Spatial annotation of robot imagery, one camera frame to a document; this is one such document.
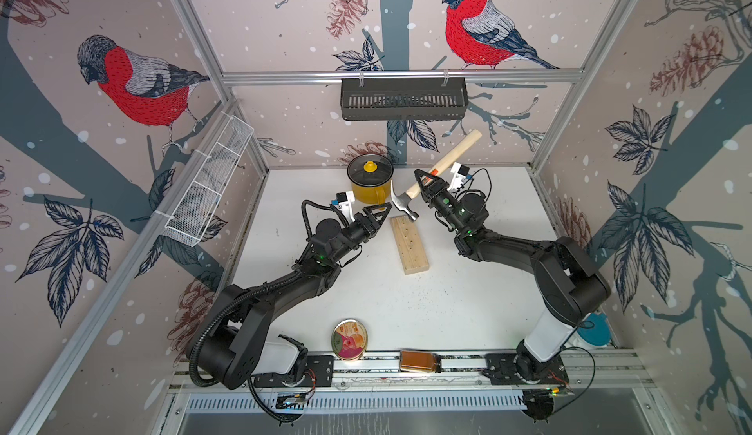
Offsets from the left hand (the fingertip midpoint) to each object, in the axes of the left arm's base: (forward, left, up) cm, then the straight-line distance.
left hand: (394, 206), depth 75 cm
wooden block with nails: (-1, -6, -24) cm, 24 cm away
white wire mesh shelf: (+10, +59, -8) cm, 61 cm away
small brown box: (-32, -6, -23) cm, 40 cm away
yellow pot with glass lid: (+28, +9, -18) cm, 34 cm away
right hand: (+10, -6, +3) cm, 12 cm away
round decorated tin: (-27, +12, -23) cm, 37 cm away
